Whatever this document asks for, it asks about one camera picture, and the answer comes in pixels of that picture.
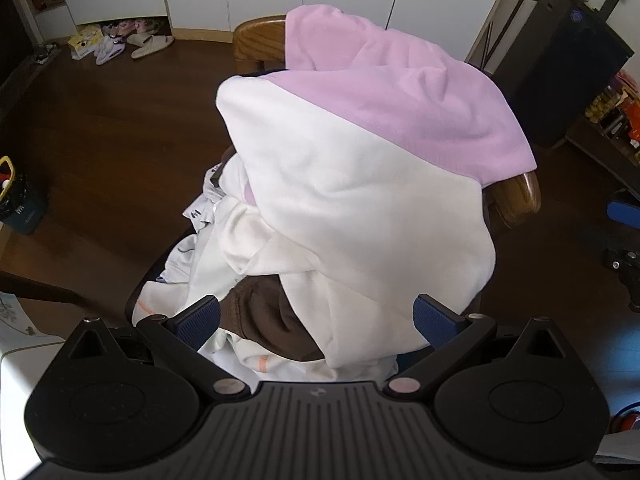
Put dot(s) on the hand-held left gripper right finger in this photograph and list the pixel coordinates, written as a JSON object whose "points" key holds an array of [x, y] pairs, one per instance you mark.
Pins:
{"points": [[436, 321]]}

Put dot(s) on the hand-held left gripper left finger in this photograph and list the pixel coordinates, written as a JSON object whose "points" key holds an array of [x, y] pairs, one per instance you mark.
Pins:
{"points": [[199, 321]]}

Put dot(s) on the pink and white sweatshirt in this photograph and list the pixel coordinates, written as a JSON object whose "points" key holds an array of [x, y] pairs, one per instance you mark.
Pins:
{"points": [[380, 170]]}

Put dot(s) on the white garment with orange mark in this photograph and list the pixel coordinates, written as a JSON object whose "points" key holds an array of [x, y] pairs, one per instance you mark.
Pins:
{"points": [[200, 260]]}

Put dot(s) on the brown garment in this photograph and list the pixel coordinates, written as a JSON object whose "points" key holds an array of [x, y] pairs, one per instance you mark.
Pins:
{"points": [[270, 315]]}

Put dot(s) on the black bin with yellow rim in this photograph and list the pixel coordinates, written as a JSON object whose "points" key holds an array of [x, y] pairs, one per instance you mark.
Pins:
{"points": [[21, 210]]}

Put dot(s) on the low wooden shelf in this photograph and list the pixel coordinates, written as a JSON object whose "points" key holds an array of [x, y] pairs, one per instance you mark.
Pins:
{"points": [[607, 152]]}

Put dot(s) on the black cabinet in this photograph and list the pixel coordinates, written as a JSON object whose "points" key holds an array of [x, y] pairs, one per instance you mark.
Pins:
{"points": [[565, 85]]}

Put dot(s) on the row of bottles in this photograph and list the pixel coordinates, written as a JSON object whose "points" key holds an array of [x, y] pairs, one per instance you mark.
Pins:
{"points": [[602, 105]]}

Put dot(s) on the beige slipper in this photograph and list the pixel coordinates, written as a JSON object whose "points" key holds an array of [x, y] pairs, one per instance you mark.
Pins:
{"points": [[154, 45], [139, 37]]}

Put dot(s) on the white sneaker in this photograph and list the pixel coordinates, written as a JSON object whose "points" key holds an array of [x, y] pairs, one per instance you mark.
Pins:
{"points": [[109, 52]]}

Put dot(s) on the wooden chair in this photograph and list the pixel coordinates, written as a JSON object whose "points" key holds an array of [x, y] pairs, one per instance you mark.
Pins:
{"points": [[256, 35]]}

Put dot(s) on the pink shoe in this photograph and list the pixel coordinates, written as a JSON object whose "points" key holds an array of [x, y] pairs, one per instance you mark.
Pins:
{"points": [[132, 26]]}

